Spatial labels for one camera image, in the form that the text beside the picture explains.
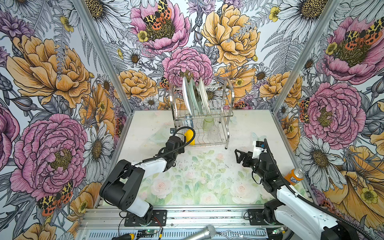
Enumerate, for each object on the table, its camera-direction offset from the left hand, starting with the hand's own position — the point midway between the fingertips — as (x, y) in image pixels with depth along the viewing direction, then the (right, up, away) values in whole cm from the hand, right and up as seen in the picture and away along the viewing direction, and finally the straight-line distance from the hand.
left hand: (179, 144), depth 94 cm
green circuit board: (-12, -38, -22) cm, 46 cm away
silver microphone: (+16, -36, -26) cm, 47 cm away
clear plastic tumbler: (+21, +6, -1) cm, 22 cm away
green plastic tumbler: (+19, +13, +5) cm, 23 cm away
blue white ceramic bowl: (+5, +15, +15) cm, 22 cm away
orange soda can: (+61, -14, -16) cm, 65 cm away
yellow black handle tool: (-20, -38, -26) cm, 50 cm away
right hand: (+35, -5, -9) cm, 37 cm away
